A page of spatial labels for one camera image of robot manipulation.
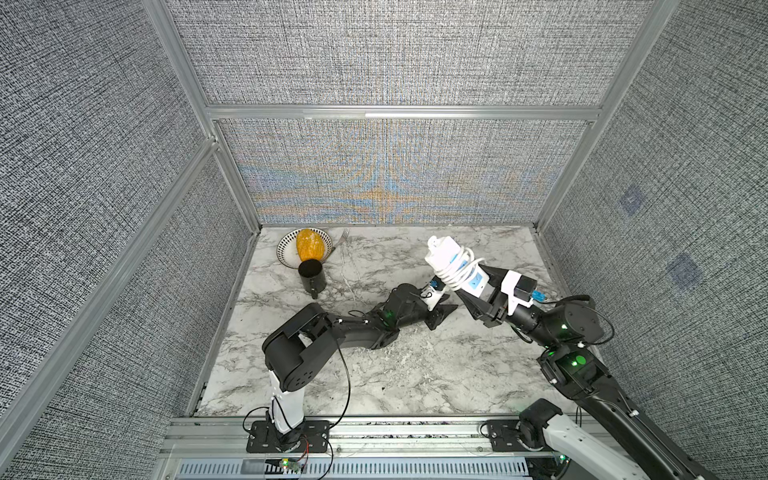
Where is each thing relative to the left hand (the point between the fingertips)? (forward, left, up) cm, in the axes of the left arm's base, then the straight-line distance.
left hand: (459, 300), depth 82 cm
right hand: (-8, +5, +26) cm, 28 cm away
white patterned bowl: (+30, +55, -12) cm, 64 cm away
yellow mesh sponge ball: (+29, +45, -8) cm, 55 cm away
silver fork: (+39, +34, -14) cm, 54 cm away
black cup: (+15, +43, -6) cm, 46 cm away
